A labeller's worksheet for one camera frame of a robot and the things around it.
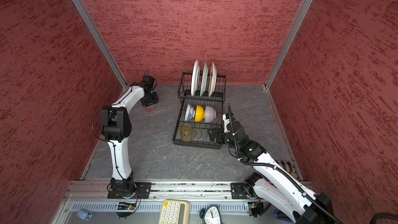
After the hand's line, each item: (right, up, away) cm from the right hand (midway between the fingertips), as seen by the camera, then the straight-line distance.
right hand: (213, 134), depth 78 cm
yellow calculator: (-18, -32, -10) cm, 38 cm away
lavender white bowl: (-1, +9, +14) cm, 17 cm away
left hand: (-38, +15, +22) cm, 46 cm away
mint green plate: (-5, +27, 0) cm, 27 cm away
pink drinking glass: (-42, +11, +24) cm, 50 cm away
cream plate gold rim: (0, +28, -2) cm, 28 cm away
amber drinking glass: (-15, -2, +12) cm, 19 cm away
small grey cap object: (-56, -31, -13) cm, 66 cm away
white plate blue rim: (-9, +29, -1) cm, 30 cm away
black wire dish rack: (+2, +18, +7) cm, 19 cm away
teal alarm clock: (-1, -32, -12) cm, 34 cm away
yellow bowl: (-7, +9, +16) cm, 19 cm away
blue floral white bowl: (-13, +10, +15) cm, 22 cm away
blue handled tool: (+28, -34, -9) cm, 45 cm away
